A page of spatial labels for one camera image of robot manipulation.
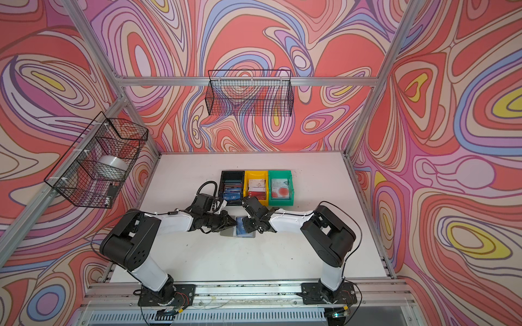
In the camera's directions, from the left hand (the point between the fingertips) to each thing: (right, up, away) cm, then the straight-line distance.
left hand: (238, 222), depth 90 cm
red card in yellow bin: (+8, +14, +12) cm, 20 cm away
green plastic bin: (+20, +8, +6) cm, 23 cm away
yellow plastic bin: (+7, +21, +18) cm, 28 cm away
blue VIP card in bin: (-4, +11, +9) cm, 15 cm away
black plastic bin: (-5, +15, +12) cm, 20 cm away
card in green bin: (+20, +14, +12) cm, 27 cm away
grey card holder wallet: (-3, -3, -1) cm, 5 cm away
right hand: (+5, -3, +2) cm, 6 cm away
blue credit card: (+1, -3, -1) cm, 3 cm away
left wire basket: (-50, +23, -18) cm, 58 cm away
